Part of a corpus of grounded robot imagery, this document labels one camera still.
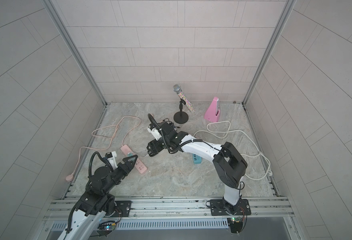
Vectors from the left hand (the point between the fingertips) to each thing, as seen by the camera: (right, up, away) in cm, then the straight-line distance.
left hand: (139, 158), depth 77 cm
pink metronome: (+43, +24, +24) cm, 55 cm away
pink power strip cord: (-40, -12, +5) cm, 42 cm away
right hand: (+6, +6, +5) cm, 10 cm away
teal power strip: (+31, -3, +8) cm, 32 cm away
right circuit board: (+48, -29, -9) cm, 56 cm away
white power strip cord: (+70, 0, +14) cm, 72 cm away
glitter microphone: (+20, +38, +10) cm, 44 cm away
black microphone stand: (+21, +21, +30) cm, 43 cm away
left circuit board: (-12, -28, -11) cm, 32 cm away
